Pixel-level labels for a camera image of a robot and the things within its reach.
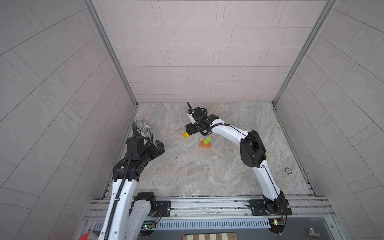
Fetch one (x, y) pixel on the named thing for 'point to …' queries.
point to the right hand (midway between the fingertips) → (190, 128)
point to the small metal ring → (288, 170)
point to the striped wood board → (225, 236)
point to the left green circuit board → (148, 225)
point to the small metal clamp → (312, 233)
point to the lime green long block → (207, 140)
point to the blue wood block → (212, 141)
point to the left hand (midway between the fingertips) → (160, 145)
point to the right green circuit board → (277, 225)
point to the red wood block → (203, 146)
